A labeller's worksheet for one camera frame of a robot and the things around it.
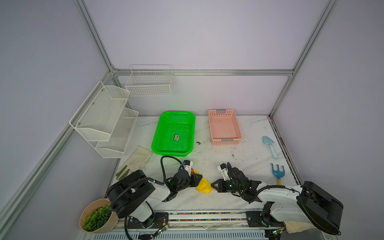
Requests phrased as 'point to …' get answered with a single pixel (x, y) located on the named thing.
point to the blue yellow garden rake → (278, 173)
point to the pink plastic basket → (224, 127)
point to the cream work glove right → (294, 226)
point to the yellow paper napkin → (204, 185)
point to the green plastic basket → (174, 134)
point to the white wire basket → (150, 80)
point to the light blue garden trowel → (268, 141)
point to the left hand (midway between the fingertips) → (201, 178)
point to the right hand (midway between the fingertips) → (210, 186)
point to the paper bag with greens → (97, 217)
